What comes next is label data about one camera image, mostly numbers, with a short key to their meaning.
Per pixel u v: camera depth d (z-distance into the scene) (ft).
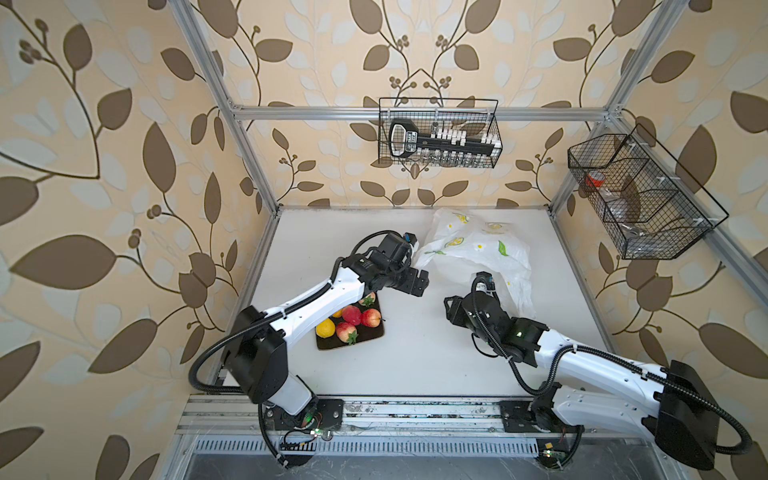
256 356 1.39
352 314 2.84
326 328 2.77
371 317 2.84
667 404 1.35
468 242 2.90
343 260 1.93
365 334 2.82
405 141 2.77
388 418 2.48
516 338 1.88
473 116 2.99
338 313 1.76
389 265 2.04
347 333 2.76
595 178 2.87
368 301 2.99
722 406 1.42
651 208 2.39
